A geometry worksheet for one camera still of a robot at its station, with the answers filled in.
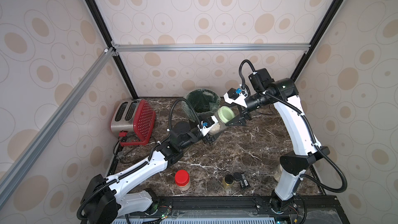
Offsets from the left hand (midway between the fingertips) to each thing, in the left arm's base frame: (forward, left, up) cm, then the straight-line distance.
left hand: (221, 121), depth 66 cm
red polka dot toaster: (+12, +46, -15) cm, 50 cm away
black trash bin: (+28, +7, -17) cm, 33 cm away
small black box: (-17, -14, -31) cm, 37 cm away
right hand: (+3, -3, +4) cm, 6 cm away
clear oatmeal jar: (0, 0, -3) cm, 3 cm away
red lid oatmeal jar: (-19, +17, -20) cm, 32 cm away
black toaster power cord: (+5, +60, -30) cm, 68 cm away
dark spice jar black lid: (-17, -9, -22) cm, 29 cm away
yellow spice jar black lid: (-18, -4, -23) cm, 30 cm away
